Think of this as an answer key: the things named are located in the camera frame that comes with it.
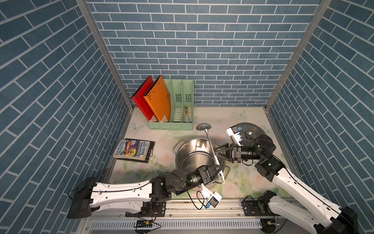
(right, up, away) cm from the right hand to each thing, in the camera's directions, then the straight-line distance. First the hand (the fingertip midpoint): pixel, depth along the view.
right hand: (218, 155), depth 60 cm
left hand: (+1, -2, -3) cm, 4 cm away
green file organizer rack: (-20, +34, +51) cm, 64 cm away
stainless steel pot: (-12, -7, +32) cm, 34 cm away
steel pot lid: (+29, +6, +42) cm, 51 cm away
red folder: (-44, +28, +27) cm, 58 cm away
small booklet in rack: (-16, +15, +52) cm, 56 cm away
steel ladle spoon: (-5, +12, +6) cm, 14 cm away
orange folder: (-33, +28, +33) cm, 55 cm away
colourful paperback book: (-49, -4, +31) cm, 58 cm away
